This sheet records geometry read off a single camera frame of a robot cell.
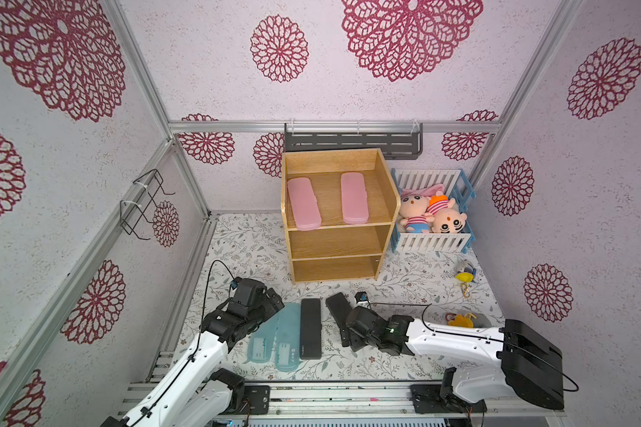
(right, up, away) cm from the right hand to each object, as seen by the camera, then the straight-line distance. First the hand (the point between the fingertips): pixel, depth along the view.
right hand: (356, 330), depth 84 cm
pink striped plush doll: (+25, +42, +19) cm, 52 cm away
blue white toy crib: (+47, +52, +29) cm, 76 cm away
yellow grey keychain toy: (+41, +15, +12) cm, 46 cm away
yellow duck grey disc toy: (+35, +3, -1) cm, 35 cm away
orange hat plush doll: (+36, +38, +18) cm, 55 cm away
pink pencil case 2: (-1, +40, -6) cm, 40 cm away
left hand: (-26, +8, -3) cm, 28 cm away
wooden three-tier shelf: (-6, +38, -7) cm, 39 cm away
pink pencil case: (-16, +39, -6) cm, 43 cm away
